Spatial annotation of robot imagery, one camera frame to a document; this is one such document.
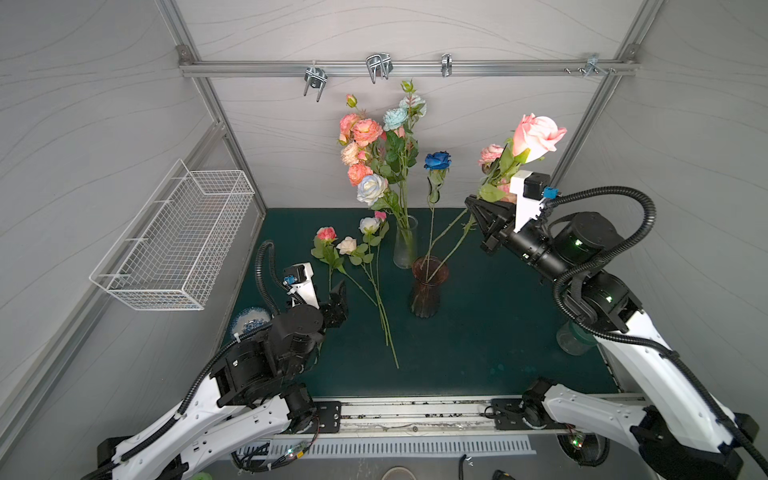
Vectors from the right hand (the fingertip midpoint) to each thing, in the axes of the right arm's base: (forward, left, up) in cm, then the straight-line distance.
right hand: (474, 197), depth 52 cm
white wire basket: (-1, +67, -18) cm, 69 cm away
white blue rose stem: (+33, +25, -46) cm, 62 cm away
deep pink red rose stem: (+21, +40, -47) cm, 66 cm away
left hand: (-8, +28, -21) cm, 36 cm away
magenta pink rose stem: (+39, +22, -47) cm, 65 cm away
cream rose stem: (+22, +29, -50) cm, 62 cm away
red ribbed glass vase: (+3, +5, -43) cm, 44 cm away
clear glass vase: (+20, +12, -39) cm, 46 cm away
